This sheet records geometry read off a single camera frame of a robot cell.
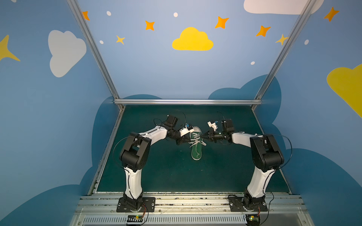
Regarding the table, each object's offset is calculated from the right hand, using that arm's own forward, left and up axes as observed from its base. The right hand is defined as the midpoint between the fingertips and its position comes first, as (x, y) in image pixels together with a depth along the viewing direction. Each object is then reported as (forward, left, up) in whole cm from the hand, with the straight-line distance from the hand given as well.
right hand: (201, 135), depth 92 cm
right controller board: (-44, -27, -13) cm, 53 cm away
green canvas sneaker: (-7, +3, -6) cm, 10 cm away
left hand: (-1, +9, -2) cm, 9 cm away
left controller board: (-47, +36, -11) cm, 60 cm away
